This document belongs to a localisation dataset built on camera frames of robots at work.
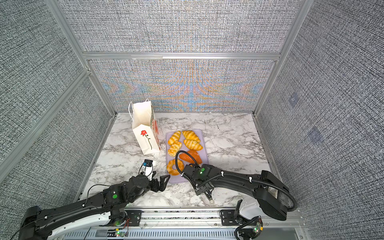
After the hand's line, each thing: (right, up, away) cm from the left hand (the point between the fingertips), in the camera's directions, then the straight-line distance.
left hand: (164, 176), depth 76 cm
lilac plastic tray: (+9, +11, +23) cm, 27 cm away
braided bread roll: (+3, +11, +19) cm, 22 cm away
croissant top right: (+13, +20, +25) cm, 34 cm away
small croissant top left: (+3, +18, +25) cm, 31 cm away
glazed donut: (+2, +3, +14) cm, 15 cm away
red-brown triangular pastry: (+16, +8, +19) cm, 26 cm away
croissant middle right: (+15, +14, +21) cm, 29 cm away
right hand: (+19, -7, +4) cm, 21 cm away
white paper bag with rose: (-10, +25, +2) cm, 27 cm away
